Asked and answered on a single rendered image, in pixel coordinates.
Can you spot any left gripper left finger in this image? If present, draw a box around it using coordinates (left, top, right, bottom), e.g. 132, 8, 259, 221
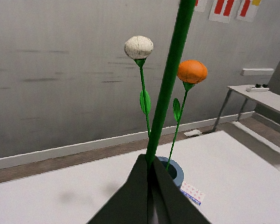
86, 153, 147, 224

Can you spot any blue-grey hollow cylinder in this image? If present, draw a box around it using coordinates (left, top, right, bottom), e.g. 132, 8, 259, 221
157, 156, 184, 189

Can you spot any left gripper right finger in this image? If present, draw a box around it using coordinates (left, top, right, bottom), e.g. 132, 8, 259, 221
146, 155, 212, 224

